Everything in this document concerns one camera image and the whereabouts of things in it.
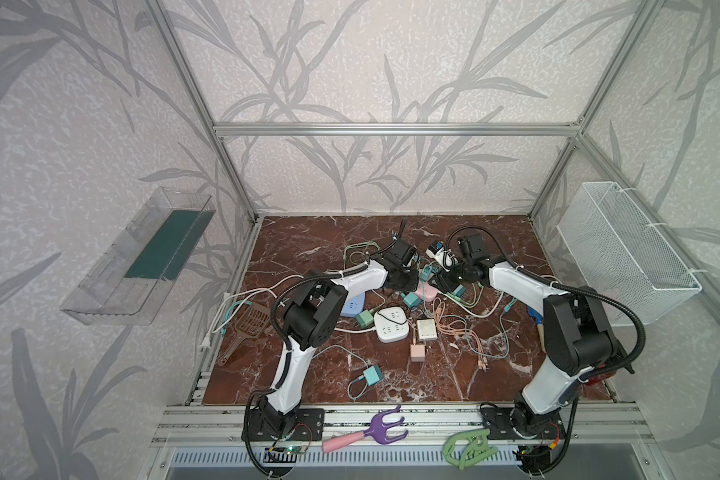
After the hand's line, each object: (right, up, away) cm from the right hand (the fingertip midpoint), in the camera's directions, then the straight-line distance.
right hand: (438, 266), depth 95 cm
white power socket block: (-15, -17, -7) cm, 24 cm away
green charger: (-23, -16, -5) cm, 28 cm away
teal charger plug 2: (-21, -28, -15) cm, 38 cm away
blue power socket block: (-27, -12, -2) cm, 30 cm away
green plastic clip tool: (+2, -41, -25) cm, 48 cm away
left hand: (-6, -4, +2) cm, 7 cm away
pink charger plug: (-8, -24, -11) cm, 28 cm away
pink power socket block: (-4, -8, -2) cm, 9 cm away
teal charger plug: (-9, -10, -2) cm, 14 cm away
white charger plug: (-5, -18, -8) cm, 20 cm away
